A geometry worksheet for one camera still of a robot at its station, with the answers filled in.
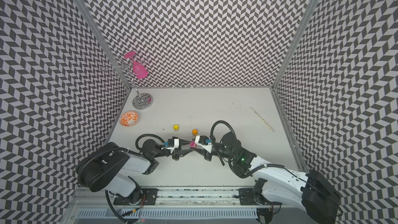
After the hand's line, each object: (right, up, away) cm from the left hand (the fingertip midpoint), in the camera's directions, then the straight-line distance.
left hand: (194, 145), depth 73 cm
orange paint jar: (-1, +2, +20) cm, 20 cm away
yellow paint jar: (-13, +5, +23) cm, 27 cm away
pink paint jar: (0, +2, -5) cm, 6 cm away
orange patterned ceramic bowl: (-45, +10, +26) cm, 53 cm away
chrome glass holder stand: (-46, +45, +32) cm, 72 cm away
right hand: (0, +1, -3) cm, 3 cm away
